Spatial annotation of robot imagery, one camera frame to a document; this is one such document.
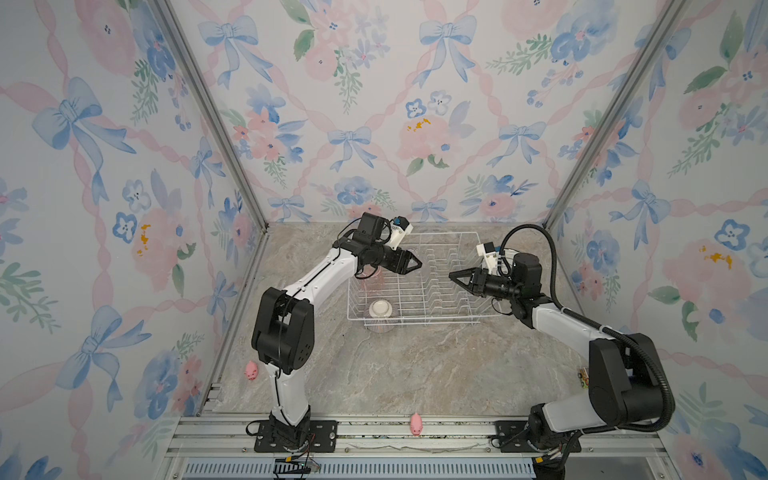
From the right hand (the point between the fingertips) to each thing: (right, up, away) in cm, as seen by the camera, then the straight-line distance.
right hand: (451, 276), depth 82 cm
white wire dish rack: (-4, -7, +16) cm, 18 cm away
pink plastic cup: (-22, -3, +11) cm, 25 cm away
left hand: (-10, +5, +4) cm, 12 cm away
